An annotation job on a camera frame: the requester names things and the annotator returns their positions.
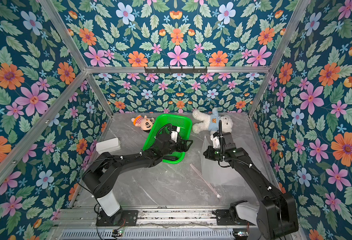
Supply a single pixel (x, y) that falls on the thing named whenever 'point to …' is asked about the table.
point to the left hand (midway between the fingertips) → (189, 139)
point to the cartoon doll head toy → (145, 124)
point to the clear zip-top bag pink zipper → (218, 195)
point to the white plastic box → (109, 146)
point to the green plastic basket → (184, 122)
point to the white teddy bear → (211, 122)
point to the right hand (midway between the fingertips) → (207, 150)
